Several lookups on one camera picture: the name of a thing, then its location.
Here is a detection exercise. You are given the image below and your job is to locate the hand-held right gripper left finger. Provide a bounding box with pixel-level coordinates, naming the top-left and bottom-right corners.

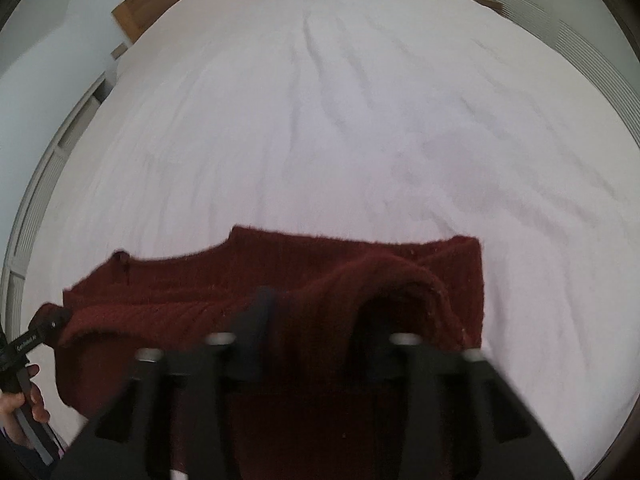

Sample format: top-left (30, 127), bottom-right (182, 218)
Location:
top-left (50, 287), bottom-right (277, 480)

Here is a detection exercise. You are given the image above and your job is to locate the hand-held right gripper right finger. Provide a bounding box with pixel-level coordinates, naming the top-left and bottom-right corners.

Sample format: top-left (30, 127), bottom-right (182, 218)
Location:
top-left (350, 331), bottom-right (576, 480)

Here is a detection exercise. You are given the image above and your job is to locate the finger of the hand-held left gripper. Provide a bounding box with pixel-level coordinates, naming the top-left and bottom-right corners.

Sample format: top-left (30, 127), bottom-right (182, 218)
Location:
top-left (29, 304), bottom-right (73, 348)

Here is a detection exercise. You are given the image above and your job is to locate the dark red knit sweater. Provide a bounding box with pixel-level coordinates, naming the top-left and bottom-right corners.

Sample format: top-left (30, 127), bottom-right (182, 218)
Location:
top-left (55, 225), bottom-right (487, 480)

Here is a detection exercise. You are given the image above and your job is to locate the person's left hand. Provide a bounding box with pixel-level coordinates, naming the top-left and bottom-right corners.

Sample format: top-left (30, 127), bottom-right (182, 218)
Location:
top-left (0, 364), bottom-right (52, 448)

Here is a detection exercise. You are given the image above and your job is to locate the white low shelf unit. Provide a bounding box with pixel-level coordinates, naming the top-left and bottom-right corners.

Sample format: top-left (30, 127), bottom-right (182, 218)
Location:
top-left (0, 74), bottom-right (117, 321)

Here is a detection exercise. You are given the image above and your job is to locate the bed with pale pink sheet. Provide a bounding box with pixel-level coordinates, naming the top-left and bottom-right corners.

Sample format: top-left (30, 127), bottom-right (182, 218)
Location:
top-left (20, 0), bottom-right (631, 480)

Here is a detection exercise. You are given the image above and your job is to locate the wooden headboard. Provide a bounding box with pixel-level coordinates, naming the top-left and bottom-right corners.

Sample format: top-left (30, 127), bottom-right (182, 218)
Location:
top-left (112, 0), bottom-right (301, 44)

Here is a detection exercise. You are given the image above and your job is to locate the white louvred wardrobe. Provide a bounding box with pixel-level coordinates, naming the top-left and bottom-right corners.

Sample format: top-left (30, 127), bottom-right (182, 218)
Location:
top-left (465, 0), bottom-right (608, 58)

